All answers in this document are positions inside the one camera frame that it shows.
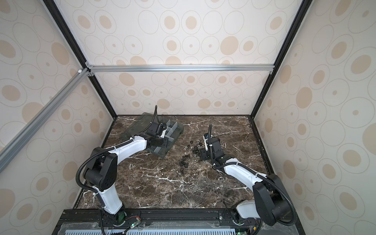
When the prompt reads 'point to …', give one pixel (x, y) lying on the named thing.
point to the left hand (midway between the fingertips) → (170, 140)
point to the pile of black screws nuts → (191, 156)
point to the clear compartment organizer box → (156, 130)
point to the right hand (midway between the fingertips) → (211, 147)
